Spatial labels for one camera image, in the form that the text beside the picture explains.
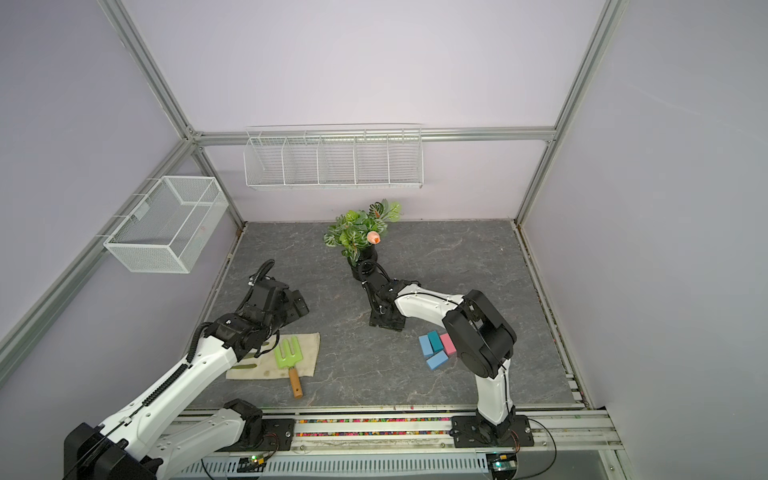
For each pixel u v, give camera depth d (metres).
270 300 0.60
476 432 0.74
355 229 0.82
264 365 0.84
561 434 0.74
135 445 0.39
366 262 0.83
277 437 0.74
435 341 0.88
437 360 0.85
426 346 0.88
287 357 0.85
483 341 0.51
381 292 0.74
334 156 0.99
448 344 0.87
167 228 0.83
